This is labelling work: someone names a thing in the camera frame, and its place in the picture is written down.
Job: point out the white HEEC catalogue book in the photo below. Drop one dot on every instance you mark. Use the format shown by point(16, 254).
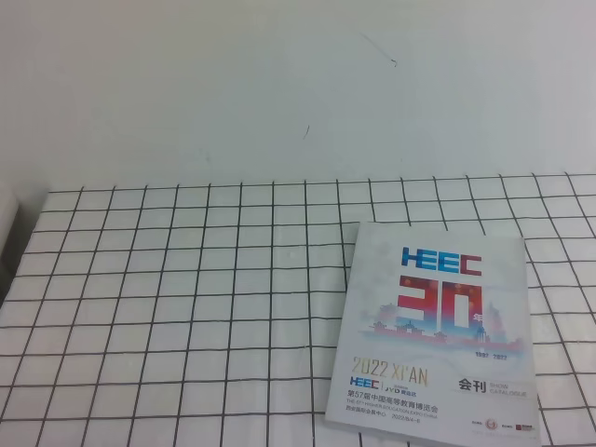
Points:
point(435, 344)

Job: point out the white black-grid tablecloth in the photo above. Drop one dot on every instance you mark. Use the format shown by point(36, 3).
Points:
point(208, 316)

